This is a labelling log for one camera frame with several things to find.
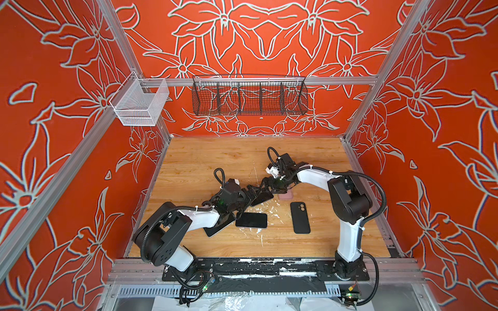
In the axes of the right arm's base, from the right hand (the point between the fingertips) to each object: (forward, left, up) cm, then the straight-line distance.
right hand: (262, 190), depth 92 cm
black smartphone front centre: (-12, +4, -7) cm, 15 cm away
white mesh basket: (+28, +59, +30) cm, 72 cm away
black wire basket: (+39, +5, +29) cm, 49 cm away
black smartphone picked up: (-11, +4, +10) cm, 15 cm away
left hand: (-5, +2, +5) cm, 7 cm away
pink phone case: (-1, -13, -4) cm, 13 cm away
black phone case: (-12, -17, -5) cm, 22 cm away
